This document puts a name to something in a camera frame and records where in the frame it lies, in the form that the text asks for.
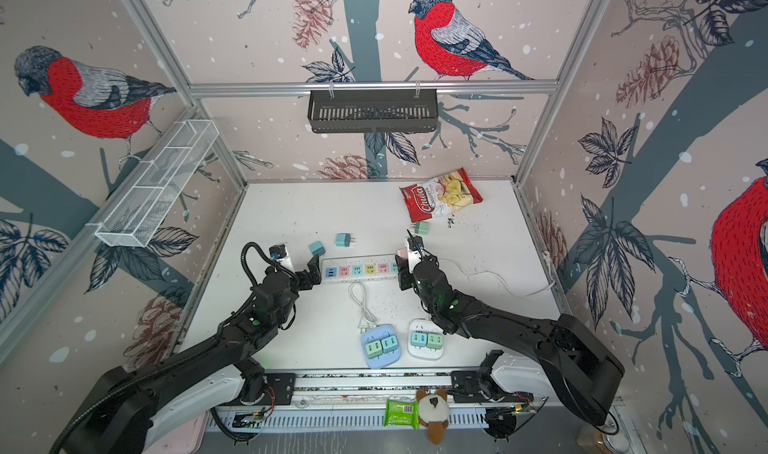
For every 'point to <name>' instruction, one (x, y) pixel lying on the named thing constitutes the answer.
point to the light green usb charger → (435, 341)
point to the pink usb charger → (403, 255)
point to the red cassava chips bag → (439, 194)
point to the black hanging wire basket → (356, 111)
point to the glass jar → (611, 443)
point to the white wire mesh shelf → (129, 222)
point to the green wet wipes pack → (401, 414)
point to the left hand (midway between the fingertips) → (302, 257)
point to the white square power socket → (428, 325)
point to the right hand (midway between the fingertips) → (400, 258)
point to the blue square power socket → (382, 358)
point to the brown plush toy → (433, 411)
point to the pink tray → (187, 440)
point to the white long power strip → (359, 268)
